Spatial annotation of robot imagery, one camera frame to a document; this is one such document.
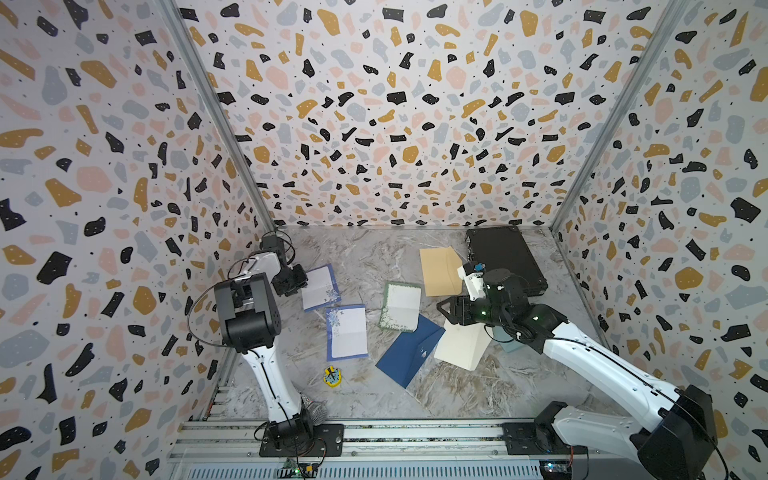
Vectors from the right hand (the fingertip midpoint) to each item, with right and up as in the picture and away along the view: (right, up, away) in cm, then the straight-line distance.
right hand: (444, 306), depth 76 cm
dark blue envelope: (-9, -17, +12) cm, 23 cm away
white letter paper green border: (-12, -5, +23) cm, 27 cm away
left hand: (-44, +3, +25) cm, 51 cm away
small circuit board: (-37, -38, -5) cm, 54 cm away
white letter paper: (-39, +1, +27) cm, 47 cm away
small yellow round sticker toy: (-30, -21, +7) cm, 38 cm away
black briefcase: (+27, +15, +33) cm, 46 cm away
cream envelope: (+8, -15, +14) cm, 22 cm away
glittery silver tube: (-32, -26, -2) cm, 41 cm away
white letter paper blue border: (-28, -11, +16) cm, 34 cm away
